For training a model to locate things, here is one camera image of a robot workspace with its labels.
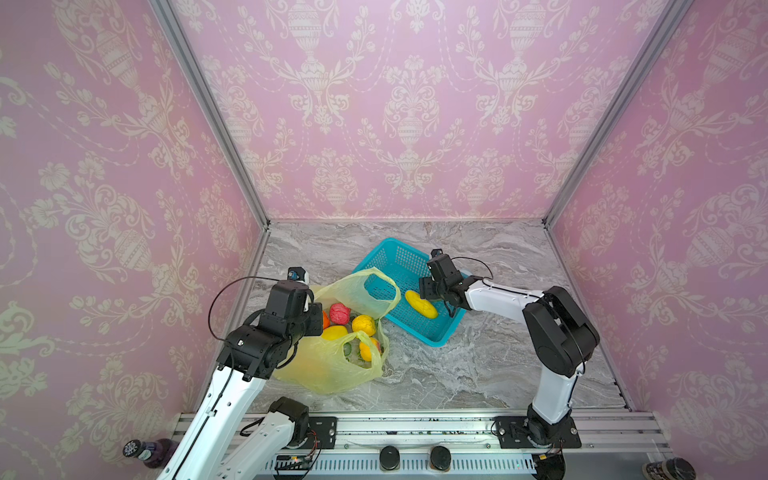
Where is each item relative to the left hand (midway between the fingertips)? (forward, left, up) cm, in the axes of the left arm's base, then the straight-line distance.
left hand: (315, 310), depth 71 cm
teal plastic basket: (+28, -24, -19) cm, 41 cm away
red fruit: (+8, -3, -17) cm, 19 cm away
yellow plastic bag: (0, -8, -21) cm, 22 cm away
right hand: (+20, -31, -17) cm, 41 cm away
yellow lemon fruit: (+5, -11, -16) cm, 20 cm away
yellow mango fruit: (+12, -28, -17) cm, 34 cm away
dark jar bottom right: (-29, -78, -11) cm, 84 cm away
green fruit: (-1, -6, -22) cm, 23 cm away
